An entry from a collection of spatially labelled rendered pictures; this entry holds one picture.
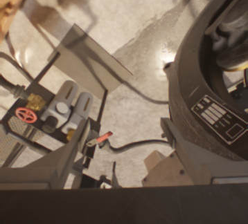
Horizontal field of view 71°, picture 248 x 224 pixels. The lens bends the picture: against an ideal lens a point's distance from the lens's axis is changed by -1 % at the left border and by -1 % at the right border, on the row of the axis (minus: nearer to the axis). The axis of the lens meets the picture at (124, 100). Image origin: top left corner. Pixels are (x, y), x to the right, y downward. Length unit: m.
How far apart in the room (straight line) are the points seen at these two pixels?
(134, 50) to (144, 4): 0.23
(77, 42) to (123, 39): 0.25
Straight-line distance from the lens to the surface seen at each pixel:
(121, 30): 0.95
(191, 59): 0.44
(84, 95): 0.85
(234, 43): 0.46
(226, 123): 0.28
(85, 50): 1.03
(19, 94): 0.72
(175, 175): 0.33
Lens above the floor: 0.90
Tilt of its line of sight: 49 degrees down
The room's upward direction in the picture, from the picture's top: 172 degrees counter-clockwise
